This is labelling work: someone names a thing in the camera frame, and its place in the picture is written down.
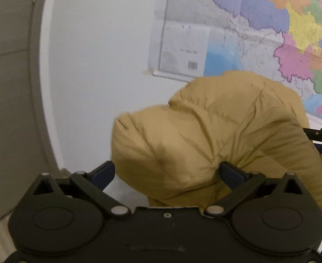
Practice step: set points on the colourful wall map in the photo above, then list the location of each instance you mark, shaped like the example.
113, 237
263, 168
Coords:
245, 27

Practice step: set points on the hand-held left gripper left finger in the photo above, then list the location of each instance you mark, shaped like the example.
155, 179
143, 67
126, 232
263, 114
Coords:
103, 174

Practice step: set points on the grey wardrobe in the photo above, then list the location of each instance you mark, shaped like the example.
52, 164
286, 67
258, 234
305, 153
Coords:
10, 87

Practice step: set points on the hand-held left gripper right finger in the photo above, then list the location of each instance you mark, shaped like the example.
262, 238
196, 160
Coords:
230, 175

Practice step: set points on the tan puffer jacket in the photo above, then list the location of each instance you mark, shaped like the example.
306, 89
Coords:
204, 128

